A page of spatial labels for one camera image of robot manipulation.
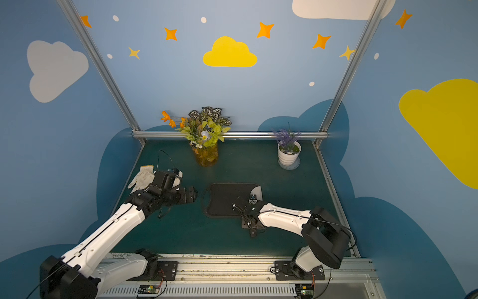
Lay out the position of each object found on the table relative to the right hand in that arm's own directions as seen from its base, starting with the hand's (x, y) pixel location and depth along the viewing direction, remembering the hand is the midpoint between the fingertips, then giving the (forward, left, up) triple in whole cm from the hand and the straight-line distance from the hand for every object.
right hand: (251, 220), depth 87 cm
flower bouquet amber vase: (+37, +27, +23) cm, 52 cm away
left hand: (+6, +28, +15) cm, 32 cm away
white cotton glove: (+19, +60, +1) cm, 63 cm away
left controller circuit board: (-29, +40, -1) cm, 49 cm away
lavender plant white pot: (+40, -20, +9) cm, 46 cm away
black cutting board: (+12, +17, -3) cm, 21 cm away
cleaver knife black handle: (+18, -3, -2) cm, 18 cm away
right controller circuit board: (-26, -23, -3) cm, 35 cm away
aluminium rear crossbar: (+39, +43, +17) cm, 61 cm away
